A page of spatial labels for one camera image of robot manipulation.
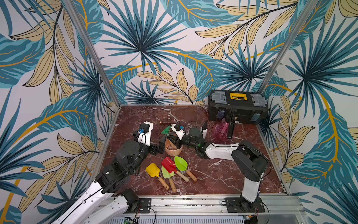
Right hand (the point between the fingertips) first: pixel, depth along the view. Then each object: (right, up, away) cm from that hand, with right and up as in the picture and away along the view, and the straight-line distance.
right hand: (159, 144), depth 79 cm
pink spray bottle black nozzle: (+41, +4, +18) cm, 45 cm away
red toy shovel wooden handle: (+6, -15, +7) cm, 18 cm away
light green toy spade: (+5, -19, +4) cm, 20 cm away
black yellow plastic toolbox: (+61, +22, +16) cm, 67 cm away
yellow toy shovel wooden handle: (-4, -17, +5) cm, 18 cm away
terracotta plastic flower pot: (+7, -3, +4) cm, 8 cm away
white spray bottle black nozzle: (+28, +7, +11) cm, 31 cm away
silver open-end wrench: (+4, +20, +34) cm, 40 cm away
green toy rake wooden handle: (+4, +8, 0) cm, 9 cm away
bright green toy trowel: (+14, -15, +8) cm, 22 cm away
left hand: (+1, +8, -16) cm, 18 cm away
